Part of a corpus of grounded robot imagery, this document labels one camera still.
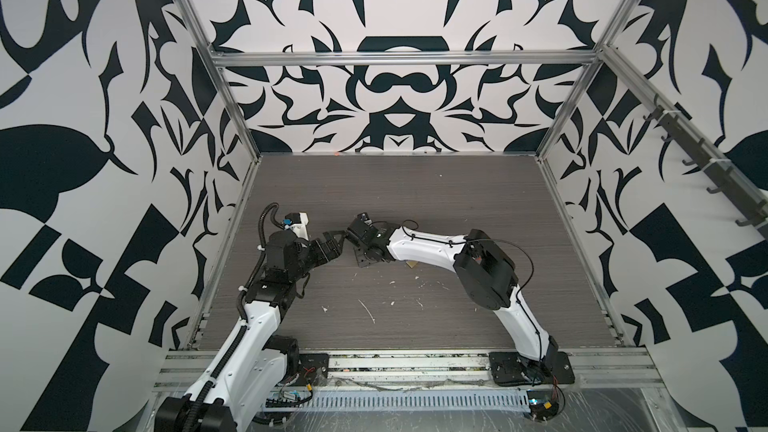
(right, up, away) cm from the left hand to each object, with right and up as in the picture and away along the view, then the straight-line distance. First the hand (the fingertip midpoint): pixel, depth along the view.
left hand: (334, 233), depth 81 cm
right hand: (+7, -8, +13) cm, 17 cm away
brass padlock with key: (+19, -4, -17) cm, 26 cm away
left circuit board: (-8, -36, -12) cm, 39 cm away
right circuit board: (+51, -39, -9) cm, 65 cm away
